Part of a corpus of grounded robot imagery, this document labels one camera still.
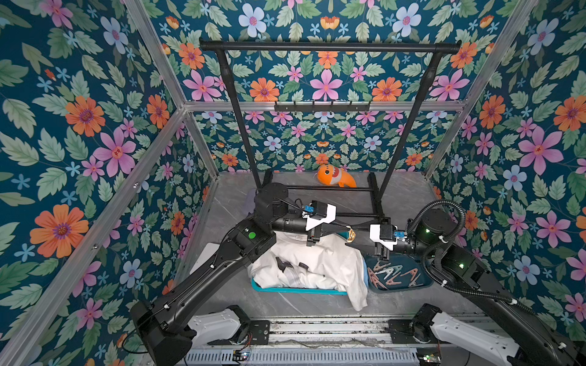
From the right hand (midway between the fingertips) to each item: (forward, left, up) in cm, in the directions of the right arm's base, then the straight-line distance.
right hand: (353, 224), depth 56 cm
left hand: (-2, +2, +2) cm, 3 cm away
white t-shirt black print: (0, +4, -23) cm, 24 cm away
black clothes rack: (+44, -18, -34) cm, 58 cm away
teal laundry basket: (-7, +15, -32) cm, 36 cm away
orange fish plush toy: (+47, +3, -29) cm, 55 cm away
